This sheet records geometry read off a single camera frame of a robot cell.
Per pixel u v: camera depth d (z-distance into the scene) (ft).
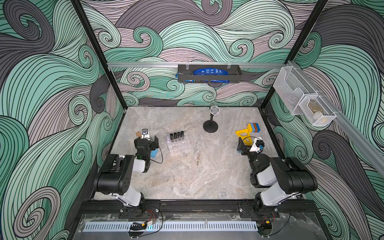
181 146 3.04
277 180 1.67
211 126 3.50
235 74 3.12
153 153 2.96
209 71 3.03
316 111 2.16
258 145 2.35
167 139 3.04
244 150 2.56
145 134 2.61
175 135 3.03
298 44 2.76
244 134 3.40
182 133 3.05
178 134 3.07
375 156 1.62
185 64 3.08
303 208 2.44
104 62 3.03
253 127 3.41
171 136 3.03
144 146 2.35
